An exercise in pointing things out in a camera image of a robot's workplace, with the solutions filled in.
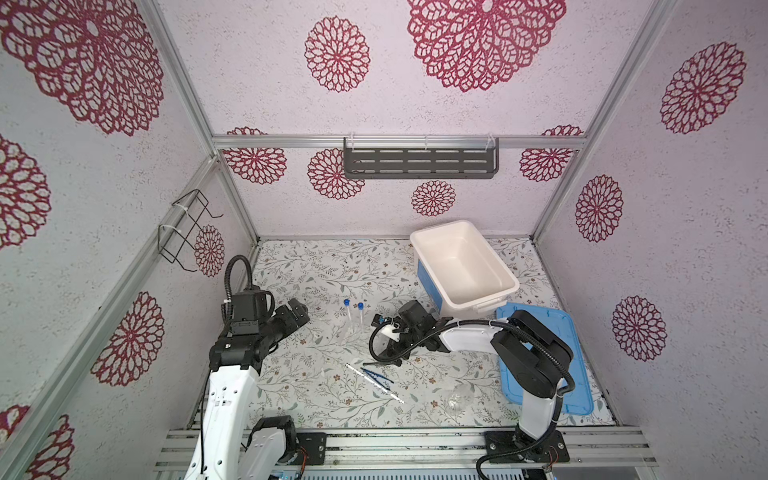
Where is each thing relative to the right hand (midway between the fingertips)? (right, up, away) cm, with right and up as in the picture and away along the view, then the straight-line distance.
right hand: (384, 337), depth 92 cm
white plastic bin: (+28, +20, +18) cm, 39 cm away
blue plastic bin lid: (+57, +4, +7) cm, 58 cm away
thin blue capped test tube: (-6, +10, -9) cm, 15 cm away
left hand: (-23, +7, -15) cm, 29 cm away
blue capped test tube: (-10, +11, -8) cm, 18 cm away
